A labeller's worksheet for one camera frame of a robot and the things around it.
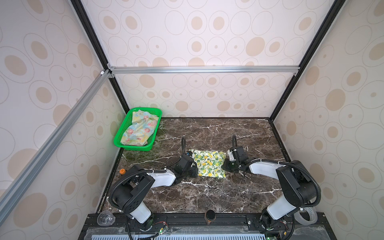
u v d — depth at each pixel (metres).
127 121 1.08
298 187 0.46
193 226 0.73
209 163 0.94
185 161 0.71
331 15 0.70
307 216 0.76
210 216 0.67
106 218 0.74
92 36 0.76
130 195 0.44
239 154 0.74
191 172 0.81
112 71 0.90
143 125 1.13
